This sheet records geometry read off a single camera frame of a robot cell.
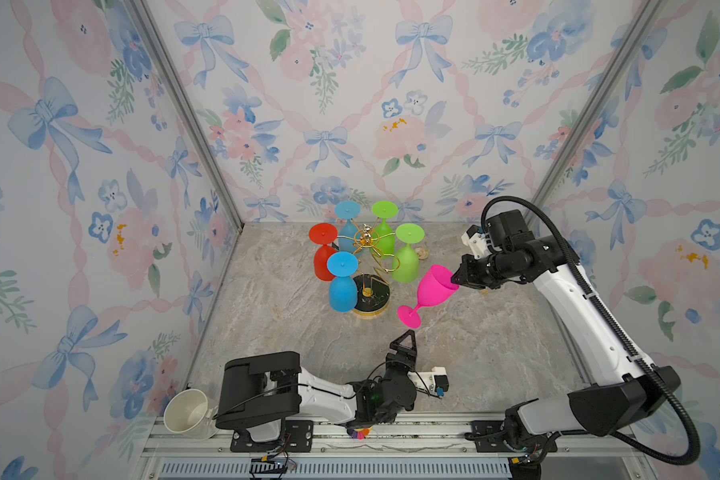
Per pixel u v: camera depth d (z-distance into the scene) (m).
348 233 0.88
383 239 0.87
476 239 0.68
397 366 0.68
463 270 0.66
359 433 0.74
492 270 0.60
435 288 0.69
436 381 0.66
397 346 0.69
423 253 1.13
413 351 0.67
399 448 0.73
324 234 0.77
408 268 0.83
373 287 1.00
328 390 0.52
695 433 0.36
